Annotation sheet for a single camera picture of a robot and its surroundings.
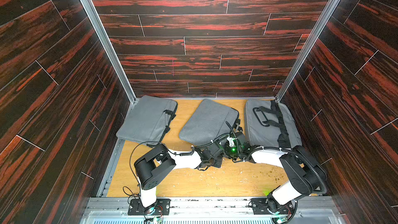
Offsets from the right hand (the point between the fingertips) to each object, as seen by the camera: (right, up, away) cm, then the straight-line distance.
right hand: (220, 150), depth 93 cm
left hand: (0, -6, -4) cm, 7 cm away
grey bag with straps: (+31, +16, +4) cm, 35 cm away
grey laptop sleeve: (-7, +16, +8) cm, 19 cm away
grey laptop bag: (-47, +17, +11) cm, 51 cm away
